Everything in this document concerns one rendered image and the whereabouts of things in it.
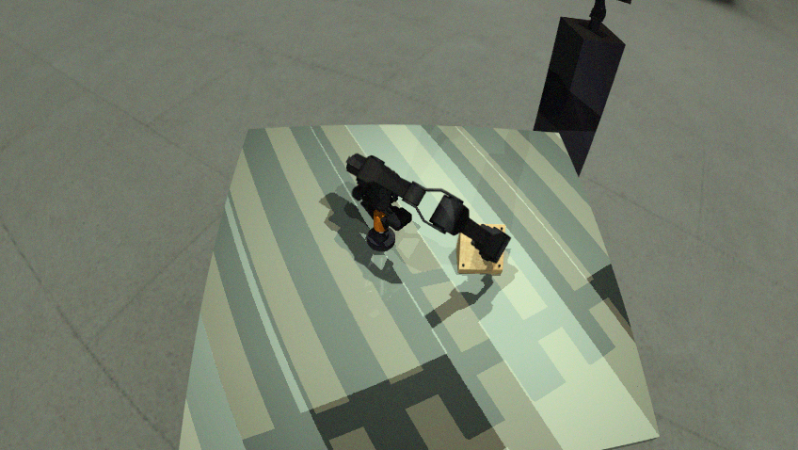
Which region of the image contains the orange cylinder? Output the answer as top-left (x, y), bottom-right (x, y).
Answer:
top-left (374, 209), bottom-right (386, 233)

